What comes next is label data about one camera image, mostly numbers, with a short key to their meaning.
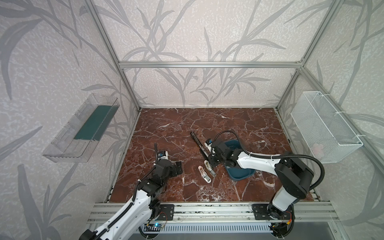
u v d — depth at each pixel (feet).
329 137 2.03
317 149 2.41
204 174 2.77
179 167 2.52
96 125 2.15
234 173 2.81
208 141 2.62
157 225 2.32
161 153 2.47
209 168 2.84
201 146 3.15
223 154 2.23
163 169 2.04
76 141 2.09
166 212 2.41
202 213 2.47
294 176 1.48
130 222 1.77
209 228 2.53
